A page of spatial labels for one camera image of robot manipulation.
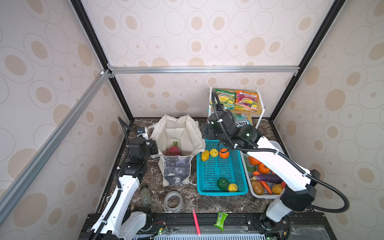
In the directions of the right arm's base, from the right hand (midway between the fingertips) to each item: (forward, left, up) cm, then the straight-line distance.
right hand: (212, 126), depth 69 cm
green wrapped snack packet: (-33, -4, -32) cm, 46 cm away
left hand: (+1, +29, -9) cm, 30 cm away
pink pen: (-34, +8, -33) cm, 48 cm away
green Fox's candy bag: (+20, -21, -16) cm, 33 cm away
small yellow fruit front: (-18, -12, -29) cm, 36 cm away
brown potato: (-18, -25, -29) cm, 43 cm away
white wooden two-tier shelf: (+11, -25, -2) cm, 27 cm away
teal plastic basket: (-6, -7, -34) cm, 36 cm away
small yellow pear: (+4, -4, -29) cm, 30 cm away
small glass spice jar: (-21, +35, -31) cm, 51 cm away
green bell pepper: (-16, -7, -29) cm, 34 cm away
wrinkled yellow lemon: (+2, +2, -30) cm, 30 cm away
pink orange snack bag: (+16, -19, +1) cm, 25 cm away
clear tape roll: (-23, +21, -35) cm, 46 cm away
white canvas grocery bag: (+16, +15, -22) cm, 31 cm away
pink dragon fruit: (+4, +22, -26) cm, 34 cm away
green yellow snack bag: (+18, -9, +2) cm, 20 cm away
